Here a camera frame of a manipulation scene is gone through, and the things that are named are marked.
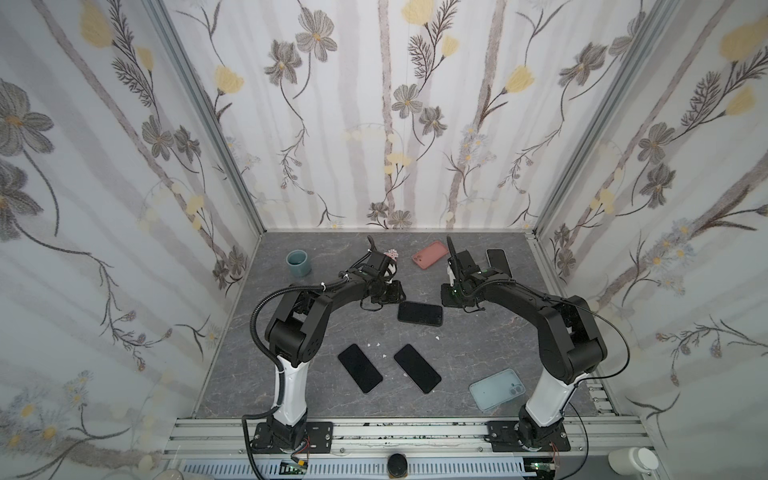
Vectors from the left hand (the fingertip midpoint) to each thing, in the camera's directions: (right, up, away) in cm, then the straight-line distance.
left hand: (400, 290), depth 96 cm
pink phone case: (+12, +12, +17) cm, 24 cm away
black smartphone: (-12, -23, -9) cm, 27 cm away
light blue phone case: (+38, +10, +16) cm, 43 cm away
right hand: (+13, 0, -3) cm, 13 cm away
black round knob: (-2, -34, -34) cm, 48 cm away
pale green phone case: (+27, -27, -14) cm, 40 cm away
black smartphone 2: (+6, -23, -12) cm, 26 cm away
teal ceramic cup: (-35, +9, +6) cm, 37 cm away
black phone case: (+7, -8, 0) cm, 10 cm away
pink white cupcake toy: (-2, +12, +14) cm, 19 cm away
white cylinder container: (+50, -34, -32) cm, 69 cm away
